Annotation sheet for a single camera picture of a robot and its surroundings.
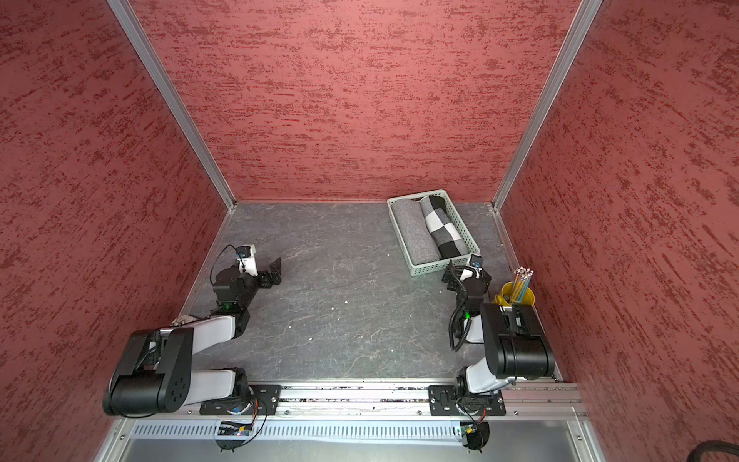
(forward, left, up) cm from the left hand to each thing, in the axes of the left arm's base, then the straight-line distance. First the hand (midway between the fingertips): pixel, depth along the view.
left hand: (266, 263), depth 90 cm
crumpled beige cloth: (-16, +22, -7) cm, 28 cm away
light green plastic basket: (+1, -48, -5) cm, 48 cm away
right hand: (+1, -64, -2) cm, 64 cm away
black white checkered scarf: (+17, -61, -5) cm, 64 cm away
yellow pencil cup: (-11, -76, 0) cm, 77 cm away
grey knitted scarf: (+15, -50, -2) cm, 52 cm away
